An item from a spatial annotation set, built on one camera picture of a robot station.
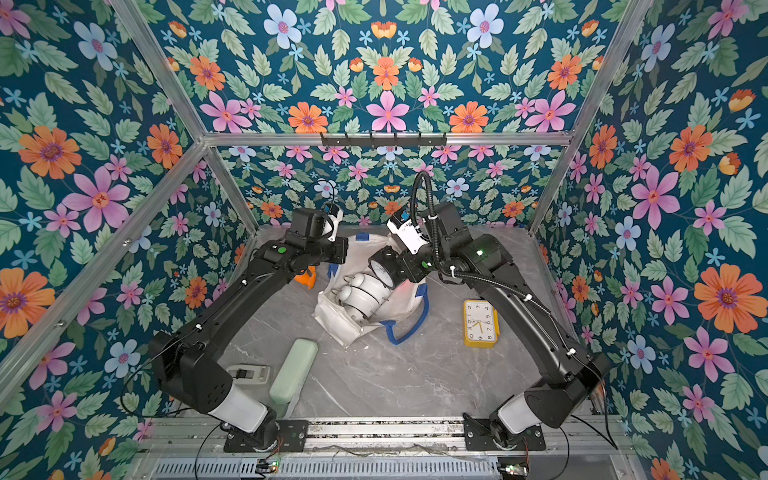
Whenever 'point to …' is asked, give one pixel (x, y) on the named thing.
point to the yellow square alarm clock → (480, 323)
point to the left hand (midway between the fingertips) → (351, 242)
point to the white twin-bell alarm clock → (369, 285)
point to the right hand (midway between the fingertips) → (408, 249)
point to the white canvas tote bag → (344, 329)
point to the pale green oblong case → (293, 371)
